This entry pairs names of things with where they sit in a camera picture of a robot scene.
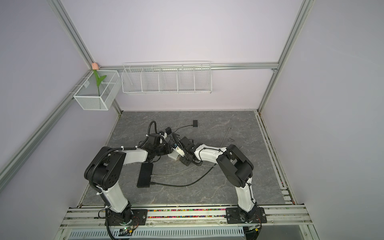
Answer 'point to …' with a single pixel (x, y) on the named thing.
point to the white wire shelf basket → (167, 77)
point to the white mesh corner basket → (97, 92)
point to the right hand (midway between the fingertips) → (185, 157)
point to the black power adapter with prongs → (168, 130)
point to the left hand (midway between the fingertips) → (175, 149)
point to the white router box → (173, 154)
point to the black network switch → (144, 180)
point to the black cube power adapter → (195, 123)
